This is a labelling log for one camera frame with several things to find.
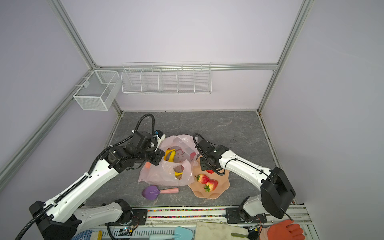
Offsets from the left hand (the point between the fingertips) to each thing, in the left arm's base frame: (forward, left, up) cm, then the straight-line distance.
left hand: (163, 156), depth 72 cm
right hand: (-1, -22, -13) cm, 26 cm away
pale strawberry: (-6, -19, -17) cm, 26 cm away
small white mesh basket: (+46, +45, +5) cm, 65 cm away
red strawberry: (-11, -23, -16) cm, 30 cm away
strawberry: (-4, -23, -14) cm, 28 cm away
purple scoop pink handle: (-11, +9, -20) cm, 24 cm away
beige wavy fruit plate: (-8, -30, -17) cm, 36 cm away
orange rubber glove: (-32, -56, -20) cm, 67 cm away
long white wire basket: (+58, -17, +4) cm, 61 cm away
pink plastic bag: (+12, -11, -18) cm, 24 cm away
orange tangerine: (-6, +5, +5) cm, 10 cm away
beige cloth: (-30, -21, -21) cm, 42 cm away
